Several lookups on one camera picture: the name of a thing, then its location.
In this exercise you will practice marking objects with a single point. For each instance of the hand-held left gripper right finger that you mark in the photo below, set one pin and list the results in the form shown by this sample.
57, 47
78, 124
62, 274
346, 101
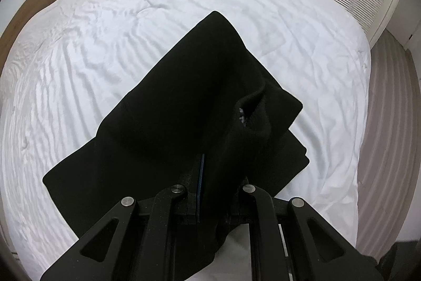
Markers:
255, 200

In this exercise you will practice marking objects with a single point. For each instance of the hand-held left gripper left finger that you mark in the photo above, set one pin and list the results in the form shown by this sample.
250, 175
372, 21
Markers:
154, 218

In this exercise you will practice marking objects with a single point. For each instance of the black pants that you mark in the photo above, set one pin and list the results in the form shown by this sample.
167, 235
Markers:
184, 86

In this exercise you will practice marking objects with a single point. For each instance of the white bed duvet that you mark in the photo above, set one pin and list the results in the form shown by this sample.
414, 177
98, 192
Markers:
98, 54

